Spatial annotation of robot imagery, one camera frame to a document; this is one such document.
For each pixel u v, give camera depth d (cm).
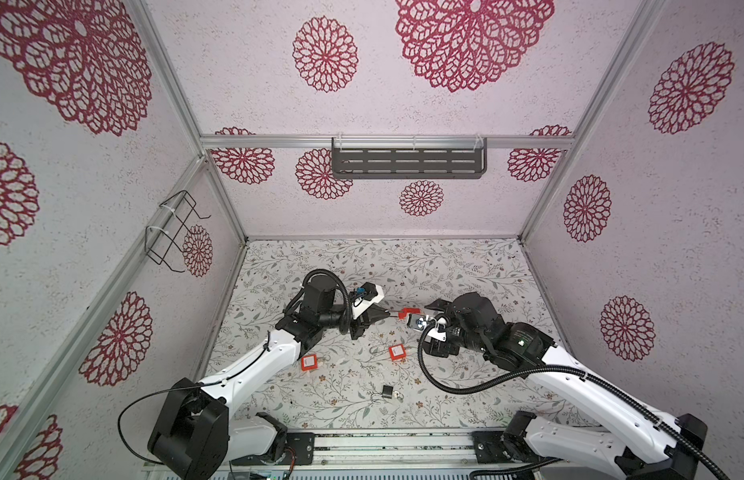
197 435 40
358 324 66
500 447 73
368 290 63
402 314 75
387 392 83
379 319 74
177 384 43
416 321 60
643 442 40
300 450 74
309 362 88
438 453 74
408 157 94
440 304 66
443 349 63
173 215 78
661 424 39
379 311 73
